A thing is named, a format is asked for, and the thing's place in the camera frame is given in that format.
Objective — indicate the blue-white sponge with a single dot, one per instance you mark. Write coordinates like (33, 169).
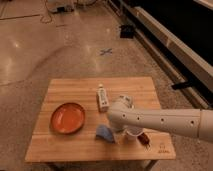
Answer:
(105, 133)

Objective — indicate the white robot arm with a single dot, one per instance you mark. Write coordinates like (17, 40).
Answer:
(193, 123)

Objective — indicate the orange plate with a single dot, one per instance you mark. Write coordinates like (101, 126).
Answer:
(67, 118)

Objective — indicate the wooden table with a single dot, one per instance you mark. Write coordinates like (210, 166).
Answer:
(48, 147)

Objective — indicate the white paper cup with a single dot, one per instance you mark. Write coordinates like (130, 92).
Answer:
(132, 133)

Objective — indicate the black box on floor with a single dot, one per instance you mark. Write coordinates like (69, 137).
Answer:
(127, 31)

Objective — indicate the white machine base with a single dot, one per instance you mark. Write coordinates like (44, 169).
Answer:
(57, 6)

